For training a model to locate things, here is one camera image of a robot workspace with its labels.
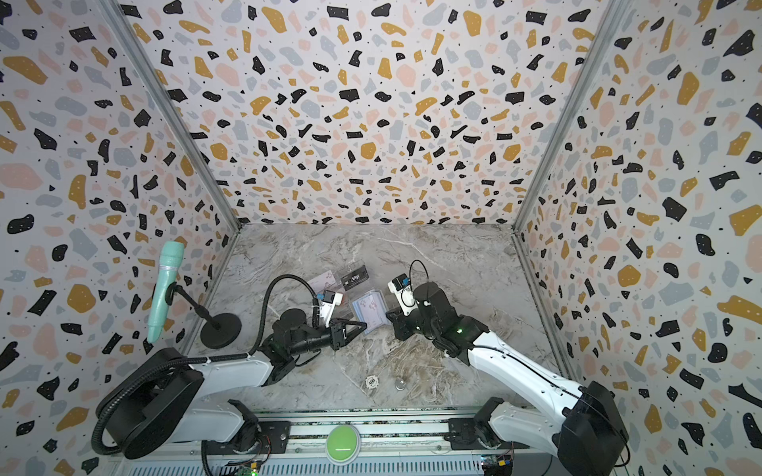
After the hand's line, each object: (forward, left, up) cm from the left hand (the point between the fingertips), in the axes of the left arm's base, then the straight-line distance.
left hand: (371, 327), depth 78 cm
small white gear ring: (-9, 0, -15) cm, 18 cm away
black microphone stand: (+5, +47, -12) cm, 49 cm away
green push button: (-24, +7, -14) cm, 29 cm away
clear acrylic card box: (+21, +9, -7) cm, 24 cm away
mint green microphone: (+9, +46, +18) cm, 50 cm away
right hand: (+2, -5, +3) cm, 6 cm away
